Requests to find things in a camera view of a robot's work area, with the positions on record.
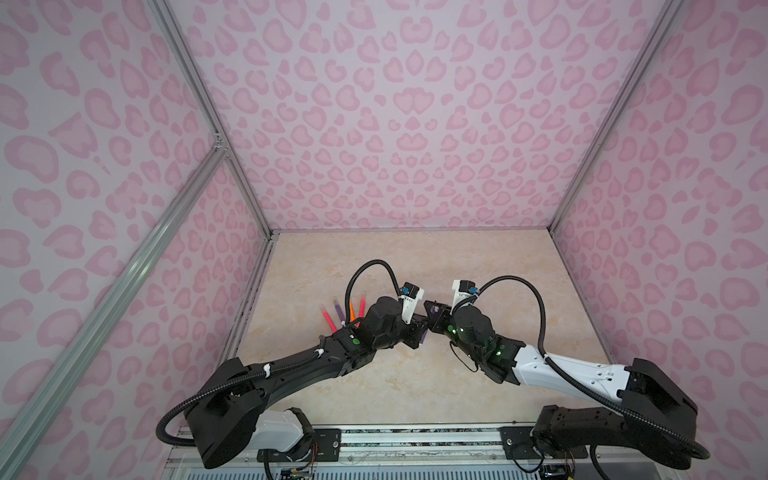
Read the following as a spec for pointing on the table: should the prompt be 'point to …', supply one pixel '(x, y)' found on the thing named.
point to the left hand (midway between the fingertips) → (434, 318)
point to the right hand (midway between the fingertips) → (422, 304)
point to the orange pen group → (352, 314)
